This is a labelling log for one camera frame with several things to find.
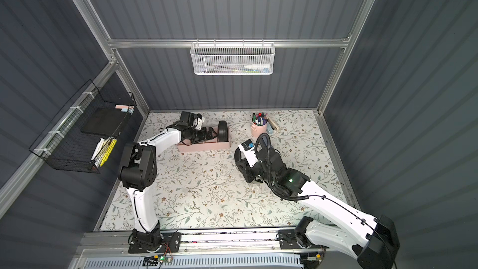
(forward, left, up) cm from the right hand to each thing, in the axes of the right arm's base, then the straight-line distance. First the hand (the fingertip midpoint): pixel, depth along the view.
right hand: (241, 161), depth 72 cm
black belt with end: (-6, -2, +7) cm, 9 cm away
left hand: (+24, +17, -14) cm, 33 cm away
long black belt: (+23, +10, -9) cm, 27 cm away
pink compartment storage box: (+17, +16, -15) cm, 28 cm away
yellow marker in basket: (+4, +50, +6) cm, 50 cm away
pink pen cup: (+29, -9, -11) cm, 32 cm away
